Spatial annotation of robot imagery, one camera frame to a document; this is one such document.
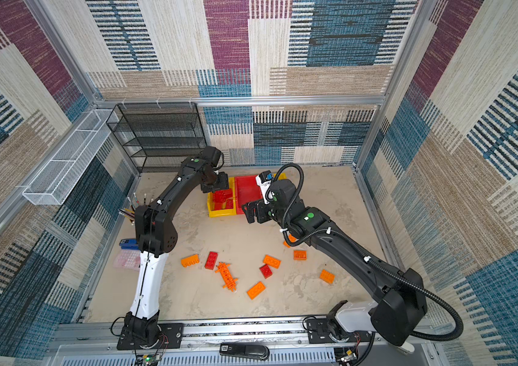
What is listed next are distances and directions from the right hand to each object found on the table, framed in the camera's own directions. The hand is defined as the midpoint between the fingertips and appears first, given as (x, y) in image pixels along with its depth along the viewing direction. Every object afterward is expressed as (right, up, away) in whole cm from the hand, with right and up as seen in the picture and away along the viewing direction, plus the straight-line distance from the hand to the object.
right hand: (258, 206), depth 77 cm
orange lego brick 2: (+5, -22, +12) cm, 26 cm away
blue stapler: (-51, -16, +13) cm, 55 cm away
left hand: (-15, +7, +22) cm, 27 cm away
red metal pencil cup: (-50, -3, +12) cm, 51 cm away
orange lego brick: (+16, -20, +12) cm, 28 cm away
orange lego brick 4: (-2, -31, +5) cm, 31 cm away
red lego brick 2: (-18, -22, +11) cm, 31 cm away
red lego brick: (+3, -24, +8) cm, 26 cm away
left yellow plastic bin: (-16, -4, +22) cm, 27 cm away
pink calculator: (-50, -21, +12) cm, 56 cm away
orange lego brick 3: (+25, -26, +6) cm, 37 cm away
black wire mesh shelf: (-47, +30, +31) cm, 64 cm away
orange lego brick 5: (-26, -21, +10) cm, 35 cm away
